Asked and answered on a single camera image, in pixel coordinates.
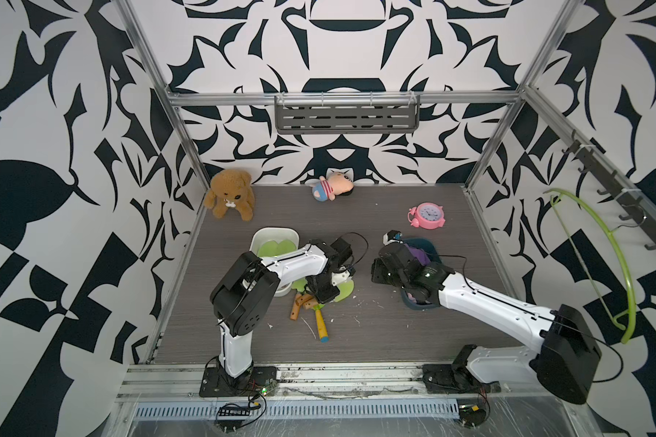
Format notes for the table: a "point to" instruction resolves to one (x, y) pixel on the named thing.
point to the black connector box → (471, 415)
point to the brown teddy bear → (230, 188)
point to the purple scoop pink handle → (420, 254)
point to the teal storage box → (435, 255)
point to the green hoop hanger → (615, 319)
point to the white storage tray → (262, 234)
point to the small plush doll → (333, 185)
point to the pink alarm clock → (426, 215)
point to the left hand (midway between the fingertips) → (322, 290)
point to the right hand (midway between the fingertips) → (371, 263)
